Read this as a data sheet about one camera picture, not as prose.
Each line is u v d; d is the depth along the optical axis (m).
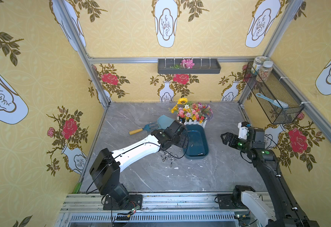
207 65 0.93
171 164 0.88
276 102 0.69
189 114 0.92
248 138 0.61
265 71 0.80
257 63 0.85
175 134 0.61
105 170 0.42
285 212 0.40
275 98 0.83
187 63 0.88
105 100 1.20
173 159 0.89
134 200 0.75
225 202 0.73
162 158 0.90
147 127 1.06
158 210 0.72
